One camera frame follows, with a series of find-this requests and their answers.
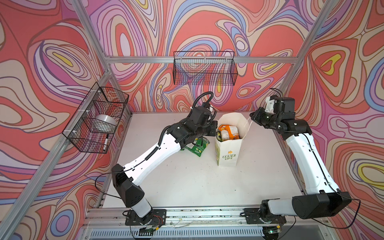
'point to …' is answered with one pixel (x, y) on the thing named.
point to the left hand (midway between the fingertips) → (220, 125)
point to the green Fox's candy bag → (198, 147)
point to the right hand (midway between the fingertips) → (250, 117)
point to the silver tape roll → (106, 118)
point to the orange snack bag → (229, 132)
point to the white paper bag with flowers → (227, 151)
